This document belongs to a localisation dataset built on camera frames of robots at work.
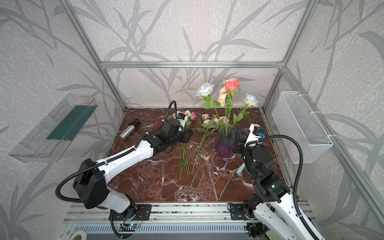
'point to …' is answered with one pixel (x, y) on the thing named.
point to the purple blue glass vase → (225, 145)
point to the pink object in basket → (294, 151)
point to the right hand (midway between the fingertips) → (238, 127)
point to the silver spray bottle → (128, 131)
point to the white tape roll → (83, 233)
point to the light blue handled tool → (240, 169)
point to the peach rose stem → (222, 97)
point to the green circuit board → (127, 227)
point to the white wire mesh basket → (294, 118)
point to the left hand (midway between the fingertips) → (193, 128)
